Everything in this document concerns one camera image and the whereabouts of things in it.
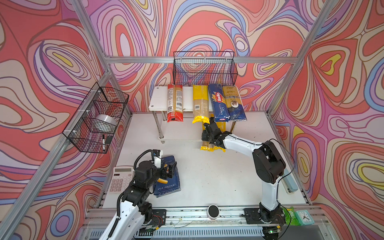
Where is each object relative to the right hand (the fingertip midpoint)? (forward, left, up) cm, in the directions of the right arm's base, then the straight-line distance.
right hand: (206, 136), depth 97 cm
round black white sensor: (-43, 0, -2) cm, 43 cm away
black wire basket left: (-9, +60, +22) cm, 65 cm away
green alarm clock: (-47, -44, -6) cm, 65 cm away
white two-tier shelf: (+5, +22, 0) cm, 23 cm away
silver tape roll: (-6, +52, +25) cm, 58 cm away
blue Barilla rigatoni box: (-31, +20, -1) cm, 37 cm away
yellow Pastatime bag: (-9, +1, +3) cm, 9 cm away
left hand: (-20, +21, +6) cm, 30 cm away
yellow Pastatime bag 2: (+7, -12, +1) cm, 14 cm away
